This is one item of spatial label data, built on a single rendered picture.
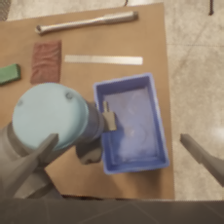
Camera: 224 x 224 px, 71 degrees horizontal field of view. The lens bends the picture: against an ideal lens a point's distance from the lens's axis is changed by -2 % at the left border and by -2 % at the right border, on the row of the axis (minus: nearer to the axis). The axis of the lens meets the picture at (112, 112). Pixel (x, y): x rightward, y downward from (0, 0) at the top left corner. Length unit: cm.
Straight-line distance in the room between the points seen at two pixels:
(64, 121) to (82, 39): 62
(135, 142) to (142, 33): 45
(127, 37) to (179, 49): 62
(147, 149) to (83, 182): 28
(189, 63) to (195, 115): 36
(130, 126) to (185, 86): 66
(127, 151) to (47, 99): 46
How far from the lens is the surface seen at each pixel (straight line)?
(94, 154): 37
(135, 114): 63
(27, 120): 23
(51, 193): 27
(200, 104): 120
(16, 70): 84
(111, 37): 76
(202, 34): 139
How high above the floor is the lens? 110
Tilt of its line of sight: 79 degrees down
